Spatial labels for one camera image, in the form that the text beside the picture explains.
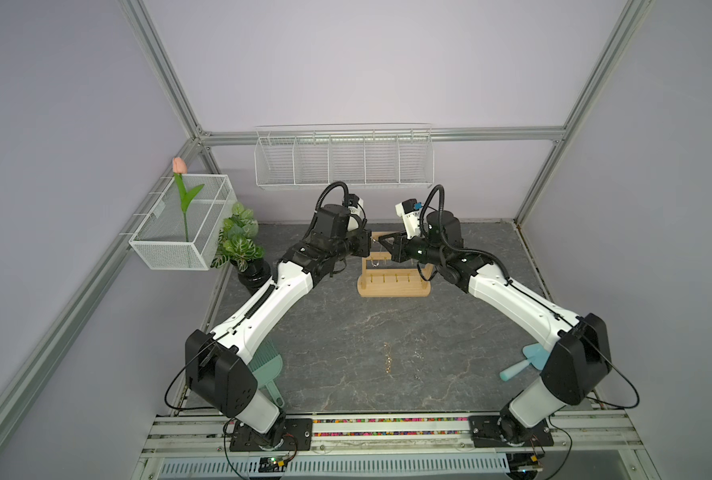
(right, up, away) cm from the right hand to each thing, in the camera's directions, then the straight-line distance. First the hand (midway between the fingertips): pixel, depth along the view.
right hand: (378, 237), depth 77 cm
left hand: (-2, +1, 0) cm, 2 cm away
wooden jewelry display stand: (+5, -14, +17) cm, 22 cm away
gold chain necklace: (+4, -36, +10) cm, 37 cm away
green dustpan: (-32, -37, +8) cm, 49 cm away
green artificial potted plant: (-38, -1, +2) cm, 38 cm away
